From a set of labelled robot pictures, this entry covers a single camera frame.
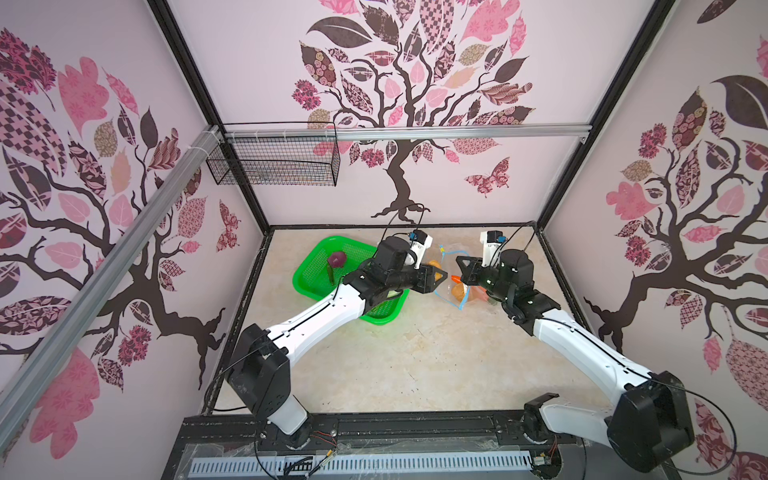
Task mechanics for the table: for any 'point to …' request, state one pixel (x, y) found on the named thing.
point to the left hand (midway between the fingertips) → (440, 277)
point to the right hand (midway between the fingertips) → (459, 254)
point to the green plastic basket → (311, 278)
